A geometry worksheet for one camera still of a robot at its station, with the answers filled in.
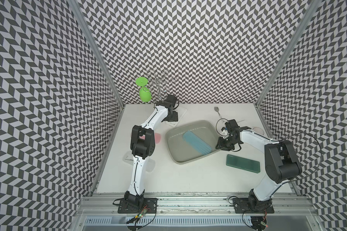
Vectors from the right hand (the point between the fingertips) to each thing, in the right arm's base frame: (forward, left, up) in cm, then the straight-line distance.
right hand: (218, 149), depth 91 cm
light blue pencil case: (+7, +13, -2) cm, 15 cm away
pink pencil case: (+11, +40, -2) cm, 42 cm away
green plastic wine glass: (+32, +48, +21) cm, 61 cm away
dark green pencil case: (-8, -16, -5) cm, 18 cm away
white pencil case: (+29, +23, +4) cm, 38 cm away
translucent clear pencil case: (-18, +37, +25) cm, 48 cm away
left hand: (+20, +32, +6) cm, 38 cm away
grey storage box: (-1, +24, -1) cm, 24 cm away
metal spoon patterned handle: (+36, -5, -2) cm, 37 cm away
